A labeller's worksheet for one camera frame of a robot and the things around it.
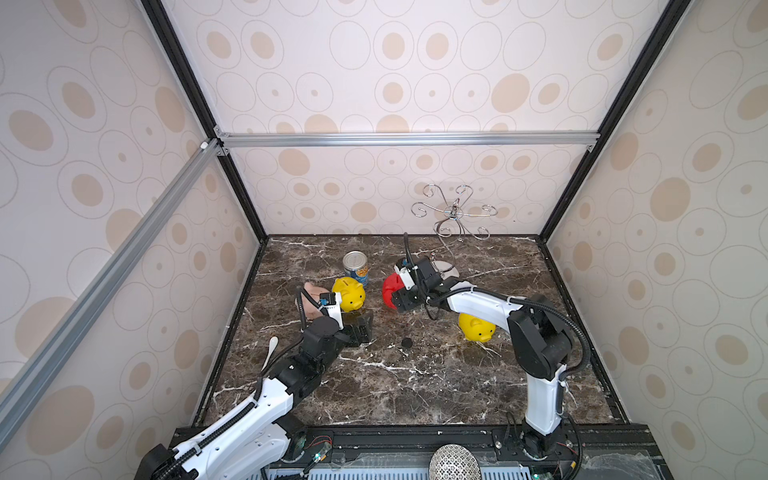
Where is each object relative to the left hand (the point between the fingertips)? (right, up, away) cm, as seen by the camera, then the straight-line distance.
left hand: (369, 315), depth 78 cm
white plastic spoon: (-30, -11, +11) cm, 34 cm away
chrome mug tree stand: (+23, +25, +7) cm, 35 cm away
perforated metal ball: (+21, -34, -8) cm, 40 cm away
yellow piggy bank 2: (+30, -5, +7) cm, 31 cm away
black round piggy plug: (+11, -11, +14) cm, 21 cm away
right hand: (+13, +5, +18) cm, 23 cm away
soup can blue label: (-6, +13, +20) cm, 24 cm away
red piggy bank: (+6, +7, +14) cm, 17 cm away
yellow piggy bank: (-6, +4, +14) cm, 16 cm away
